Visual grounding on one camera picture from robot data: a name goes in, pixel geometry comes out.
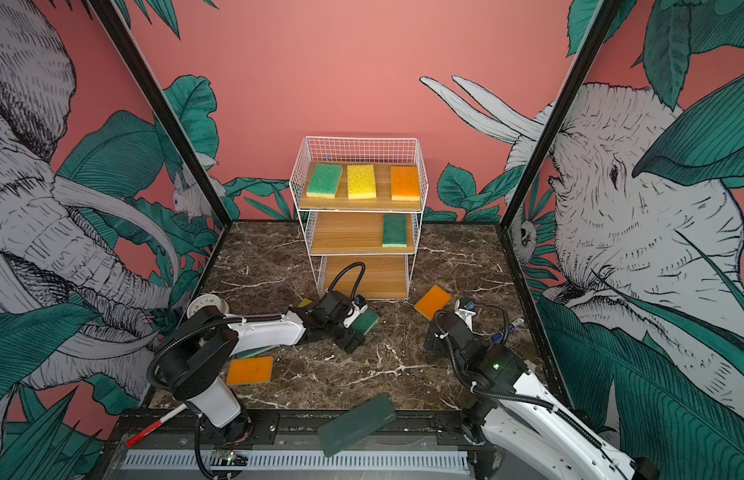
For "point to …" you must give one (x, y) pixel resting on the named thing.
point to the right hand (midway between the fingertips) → (438, 329)
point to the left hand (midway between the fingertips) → (356, 328)
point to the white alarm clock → (207, 300)
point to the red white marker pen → (155, 425)
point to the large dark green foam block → (355, 425)
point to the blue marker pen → (498, 336)
